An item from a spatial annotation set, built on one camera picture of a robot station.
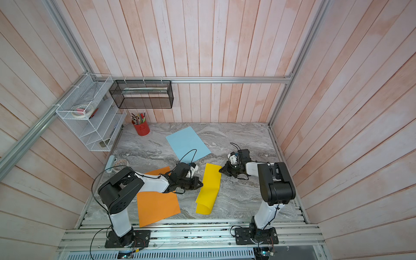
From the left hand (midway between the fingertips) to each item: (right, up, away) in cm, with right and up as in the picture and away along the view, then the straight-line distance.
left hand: (202, 187), depth 90 cm
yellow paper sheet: (+4, 0, -2) cm, 4 cm away
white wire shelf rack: (-51, +31, -11) cm, 61 cm away
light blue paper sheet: (-13, +26, +22) cm, 36 cm away
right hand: (+11, +9, +6) cm, 15 cm away
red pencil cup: (-42, +35, +21) cm, 58 cm away
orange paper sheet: (-25, -8, -6) cm, 27 cm away
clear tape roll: (-52, +13, +11) cm, 55 cm away
